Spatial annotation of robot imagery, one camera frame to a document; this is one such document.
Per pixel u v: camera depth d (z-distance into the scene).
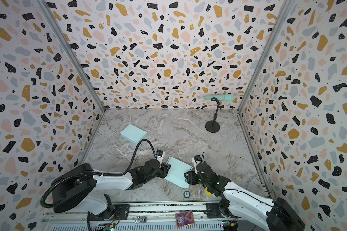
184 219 0.71
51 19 0.72
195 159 0.78
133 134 1.03
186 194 0.80
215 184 0.62
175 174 0.82
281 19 0.76
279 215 0.43
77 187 0.43
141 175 0.66
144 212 0.75
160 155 0.77
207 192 0.63
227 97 0.82
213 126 1.11
